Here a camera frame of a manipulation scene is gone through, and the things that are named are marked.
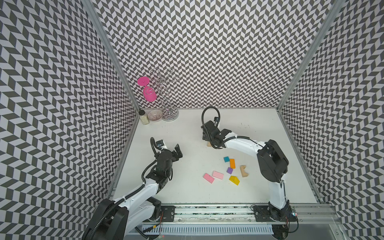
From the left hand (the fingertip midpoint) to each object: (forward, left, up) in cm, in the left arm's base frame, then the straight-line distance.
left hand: (172, 147), depth 86 cm
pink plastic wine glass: (+42, +20, +6) cm, 47 cm away
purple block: (-10, -34, -10) cm, 37 cm away
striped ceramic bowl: (+32, +18, -7) cm, 37 cm away
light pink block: (-13, -27, -11) cm, 32 cm away
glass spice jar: (+25, +24, -3) cm, 35 cm away
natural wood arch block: (-12, -41, -10) cm, 44 cm away
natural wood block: (-6, -21, +13) cm, 25 cm away
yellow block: (-17, -36, -8) cm, 40 cm away
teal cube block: (-4, -33, -9) cm, 34 cm away
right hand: (+9, -23, -3) cm, 25 cm away
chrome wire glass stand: (+36, +7, -9) cm, 37 cm away
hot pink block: (-15, -21, -10) cm, 27 cm away
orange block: (-7, -36, -10) cm, 38 cm away
